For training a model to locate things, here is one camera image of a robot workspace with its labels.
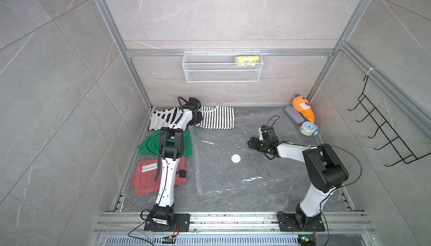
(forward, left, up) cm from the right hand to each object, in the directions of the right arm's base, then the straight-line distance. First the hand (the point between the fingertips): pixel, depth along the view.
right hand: (252, 143), depth 99 cm
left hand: (+21, +33, +1) cm, 39 cm away
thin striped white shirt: (+20, +19, +1) cm, 28 cm away
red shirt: (-18, +61, -1) cm, 63 cm away
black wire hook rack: (-25, -47, +31) cm, 62 cm away
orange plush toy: (+26, -37, +6) cm, 45 cm away
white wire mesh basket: (+38, +17, +28) cm, 50 cm away
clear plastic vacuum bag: (-11, +18, -2) cm, 22 cm away
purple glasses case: (+21, -32, +1) cm, 38 cm away
